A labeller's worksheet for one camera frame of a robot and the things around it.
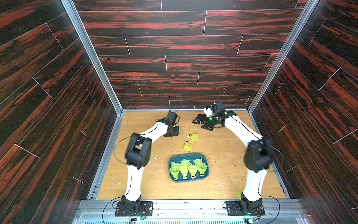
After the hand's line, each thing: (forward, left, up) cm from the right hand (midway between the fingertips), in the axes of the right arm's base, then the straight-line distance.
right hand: (199, 123), depth 93 cm
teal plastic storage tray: (-20, +14, -13) cm, 28 cm away
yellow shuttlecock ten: (-4, +3, -11) cm, 12 cm away
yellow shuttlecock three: (-23, +1, -10) cm, 25 cm away
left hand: (-1, +15, -10) cm, 18 cm away
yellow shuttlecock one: (-26, -2, -13) cm, 29 cm away
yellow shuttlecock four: (-28, +4, -10) cm, 30 cm away
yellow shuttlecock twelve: (-10, +7, -15) cm, 20 cm away
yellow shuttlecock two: (-24, +9, -10) cm, 28 cm away
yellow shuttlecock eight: (-29, +15, -12) cm, 35 cm away
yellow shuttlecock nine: (-28, +10, -9) cm, 31 cm away
